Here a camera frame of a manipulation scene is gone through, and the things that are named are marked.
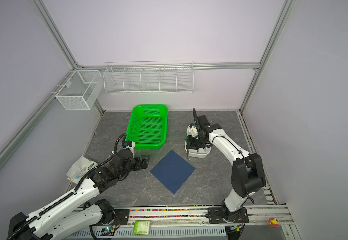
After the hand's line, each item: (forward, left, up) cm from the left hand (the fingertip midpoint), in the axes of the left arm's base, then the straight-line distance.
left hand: (142, 159), depth 78 cm
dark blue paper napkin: (-2, -15, -15) cm, 21 cm away
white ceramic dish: (+7, -29, -9) cm, 31 cm away
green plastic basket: (+35, +3, -15) cm, 38 cm away
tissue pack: (+1, +37, -8) cm, 38 cm away
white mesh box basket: (+48, +43, +10) cm, 65 cm away
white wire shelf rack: (+52, -3, +15) cm, 55 cm away
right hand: (+7, -25, -2) cm, 26 cm away
